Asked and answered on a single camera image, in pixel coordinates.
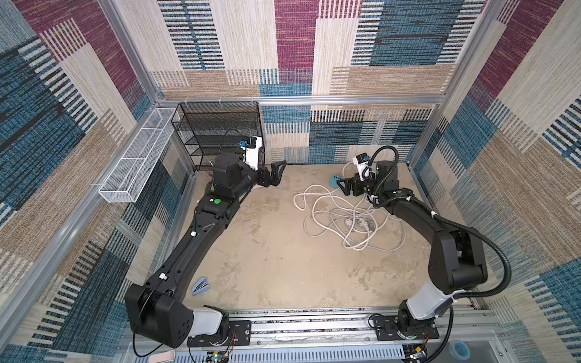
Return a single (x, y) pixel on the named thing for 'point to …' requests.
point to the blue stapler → (201, 286)
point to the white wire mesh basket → (128, 179)
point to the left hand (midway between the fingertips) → (274, 158)
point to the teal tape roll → (459, 349)
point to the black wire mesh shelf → (207, 128)
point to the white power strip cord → (358, 225)
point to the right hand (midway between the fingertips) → (350, 180)
